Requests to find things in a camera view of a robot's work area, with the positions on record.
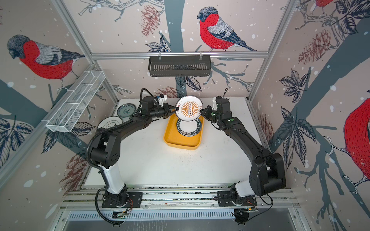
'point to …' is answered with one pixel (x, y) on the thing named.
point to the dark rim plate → (191, 128)
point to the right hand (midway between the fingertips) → (200, 108)
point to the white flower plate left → (109, 121)
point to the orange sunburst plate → (190, 107)
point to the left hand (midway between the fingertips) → (181, 107)
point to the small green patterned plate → (125, 110)
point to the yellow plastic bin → (173, 138)
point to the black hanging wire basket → (179, 66)
